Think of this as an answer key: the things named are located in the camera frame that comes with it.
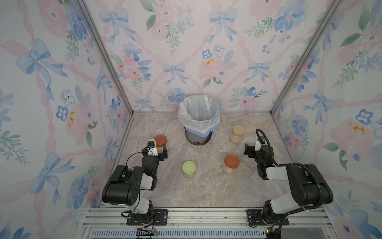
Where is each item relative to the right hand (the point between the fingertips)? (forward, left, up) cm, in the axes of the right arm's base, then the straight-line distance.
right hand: (255, 143), depth 94 cm
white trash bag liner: (+17, +35, +8) cm, 40 cm away
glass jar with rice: (-16, +19, -4) cm, 25 cm away
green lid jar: (-17, +41, 0) cm, 45 cm away
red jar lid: (-14, +17, +3) cm, 22 cm away
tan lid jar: (+6, +10, +4) cm, 13 cm away
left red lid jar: (-2, +59, +5) cm, 59 cm away
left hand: (-4, +60, +4) cm, 61 cm away
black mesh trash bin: (+4, +37, -1) cm, 37 cm away
